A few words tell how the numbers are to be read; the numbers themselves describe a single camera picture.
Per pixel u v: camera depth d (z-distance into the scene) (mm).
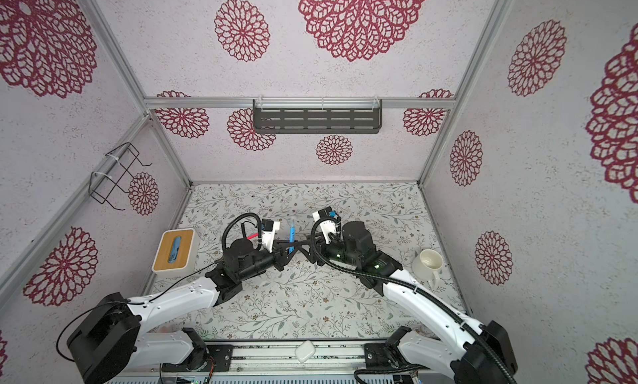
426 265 873
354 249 576
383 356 733
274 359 745
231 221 582
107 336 435
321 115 928
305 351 753
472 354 385
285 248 690
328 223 627
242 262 607
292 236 737
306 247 649
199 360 664
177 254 917
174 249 941
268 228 679
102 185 730
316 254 641
